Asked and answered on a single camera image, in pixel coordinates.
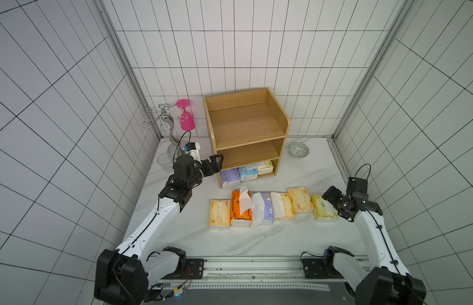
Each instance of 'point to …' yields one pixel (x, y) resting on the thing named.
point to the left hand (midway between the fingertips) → (218, 160)
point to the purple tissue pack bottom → (230, 177)
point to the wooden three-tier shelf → (248, 128)
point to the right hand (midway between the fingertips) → (256, 162)
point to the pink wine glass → (187, 122)
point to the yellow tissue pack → (220, 213)
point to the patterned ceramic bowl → (298, 150)
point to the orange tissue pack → (236, 218)
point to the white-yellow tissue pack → (322, 209)
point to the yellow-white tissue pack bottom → (266, 168)
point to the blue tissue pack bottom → (248, 173)
